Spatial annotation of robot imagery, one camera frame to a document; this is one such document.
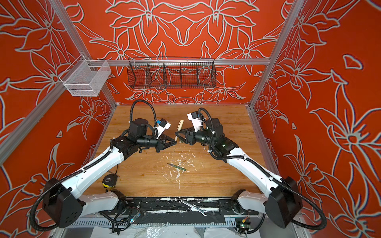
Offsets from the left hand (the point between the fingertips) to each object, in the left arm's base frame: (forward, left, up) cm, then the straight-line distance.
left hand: (175, 141), depth 71 cm
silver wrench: (-25, -14, -24) cm, 38 cm away
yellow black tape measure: (-15, +35, -20) cm, 43 cm away
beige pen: (+1, -1, +2) cm, 2 cm away
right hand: (+1, -1, +5) cm, 5 cm away
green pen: (-4, 0, -24) cm, 24 cm away
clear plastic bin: (+39, +60, +7) cm, 72 cm away
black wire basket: (+50, +8, +6) cm, 51 cm away
